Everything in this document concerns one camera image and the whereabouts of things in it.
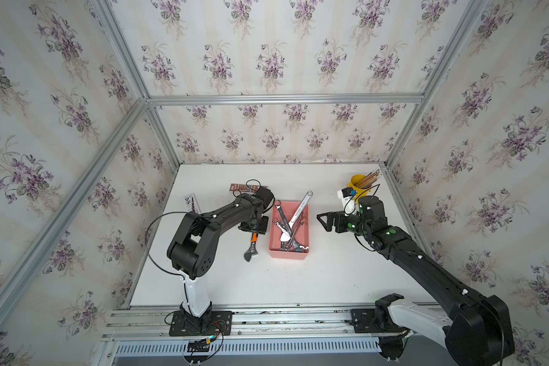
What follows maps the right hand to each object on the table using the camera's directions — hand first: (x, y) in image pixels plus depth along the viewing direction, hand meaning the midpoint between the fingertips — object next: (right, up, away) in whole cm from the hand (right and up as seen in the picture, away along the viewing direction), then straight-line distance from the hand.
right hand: (329, 215), depth 81 cm
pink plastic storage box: (-9, -10, +13) cm, 19 cm away
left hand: (-26, -8, +12) cm, 30 cm away
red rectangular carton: (-34, +9, +27) cm, 44 cm away
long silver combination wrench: (-15, -7, +10) cm, 20 cm away
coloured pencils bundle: (+21, +13, +15) cm, 29 cm away
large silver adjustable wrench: (-10, -1, +12) cm, 16 cm away
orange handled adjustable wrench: (-29, -15, +8) cm, 33 cm away
